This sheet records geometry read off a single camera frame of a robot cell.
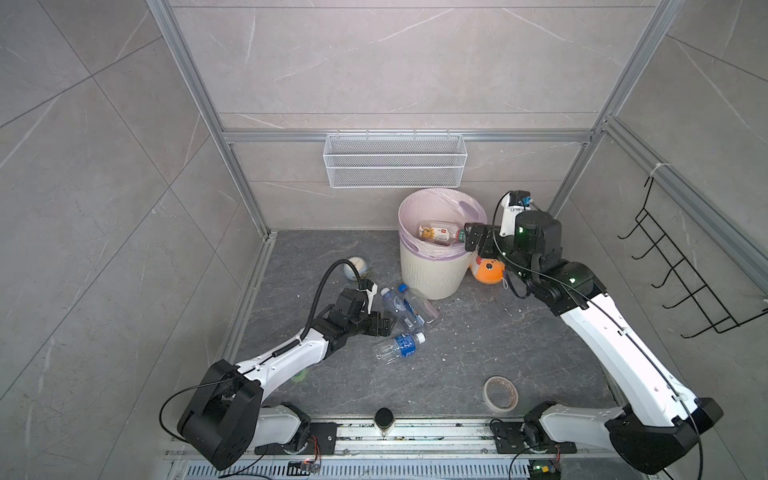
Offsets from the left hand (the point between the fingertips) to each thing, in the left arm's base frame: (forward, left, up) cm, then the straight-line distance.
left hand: (384, 310), depth 85 cm
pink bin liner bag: (+30, -16, +14) cm, 37 cm away
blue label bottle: (-9, -5, -5) cm, 11 cm away
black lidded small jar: (-28, +1, -1) cm, 28 cm away
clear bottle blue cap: (+3, -8, -7) cm, 11 cm away
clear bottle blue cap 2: (+6, -12, -9) cm, 17 cm away
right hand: (+6, -23, +28) cm, 37 cm away
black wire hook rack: (-16, -69, +23) cm, 74 cm away
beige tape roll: (-22, -31, -10) cm, 39 cm away
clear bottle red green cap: (+22, -18, +9) cm, 30 cm away
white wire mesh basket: (+47, -5, +20) cm, 51 cm away
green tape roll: (-14, +25, -11) cm, 30 cm away
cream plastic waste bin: (+7, -16, +9) cm, 20 cm away
